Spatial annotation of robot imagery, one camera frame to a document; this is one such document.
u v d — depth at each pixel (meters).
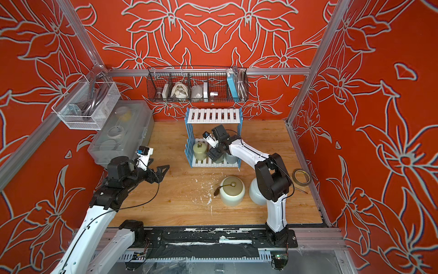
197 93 0.93
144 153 0.62
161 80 0.95
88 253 0.42
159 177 0.66
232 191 0.77
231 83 0.84
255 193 0.78
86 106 0.78
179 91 0.90
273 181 0.50
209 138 0.84
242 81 0.82
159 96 0.92
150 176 0.64
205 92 0.90
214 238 0.74
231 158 0.95
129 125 0.91
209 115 0.85
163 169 0.69
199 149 0.92
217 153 0.85
